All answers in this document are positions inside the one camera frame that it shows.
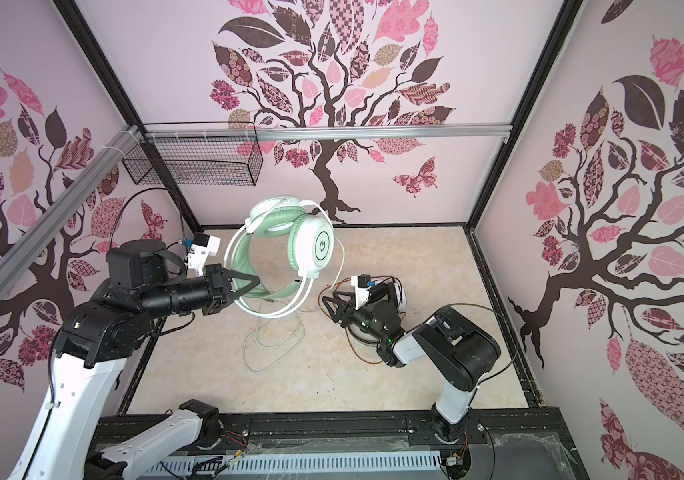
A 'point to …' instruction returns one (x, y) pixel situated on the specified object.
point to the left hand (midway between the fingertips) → (258, 289)
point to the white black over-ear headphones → (364, 338)
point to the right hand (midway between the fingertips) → (329, 294)
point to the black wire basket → (197, 153)
